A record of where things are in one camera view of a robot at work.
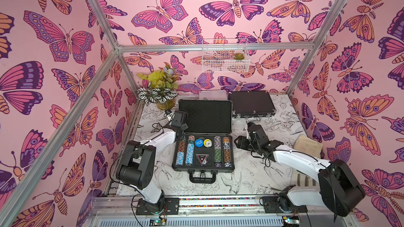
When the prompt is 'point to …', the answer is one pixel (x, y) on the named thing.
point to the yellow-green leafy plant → (163, 78)
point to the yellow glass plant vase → (168, 105)
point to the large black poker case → (207, 119)
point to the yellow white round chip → (208, 143)
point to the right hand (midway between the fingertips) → (238, 140)
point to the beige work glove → (304, 144)
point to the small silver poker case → (213, 95)
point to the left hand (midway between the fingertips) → (183, 122)
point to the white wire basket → (225, 61)
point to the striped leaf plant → (151, 95)
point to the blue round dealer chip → (199, 143)
